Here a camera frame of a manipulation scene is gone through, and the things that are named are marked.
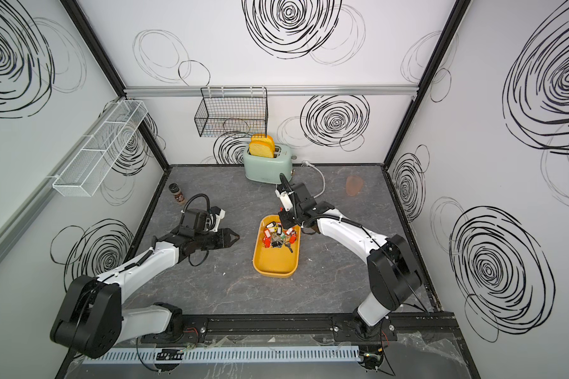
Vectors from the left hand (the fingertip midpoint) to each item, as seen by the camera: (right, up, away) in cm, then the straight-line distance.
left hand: (234, 238), depth 86 cm
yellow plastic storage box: (+15, -10, +3) cm, 18 cm away
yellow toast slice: (+9, +36, +13) cm, 40 cm away
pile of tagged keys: (+15, -1, +8) cm, 17 cm away
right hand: (+18, +9, 0) cm, 20 cm away
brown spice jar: (-28, +18, +13) cm, 36 cm away
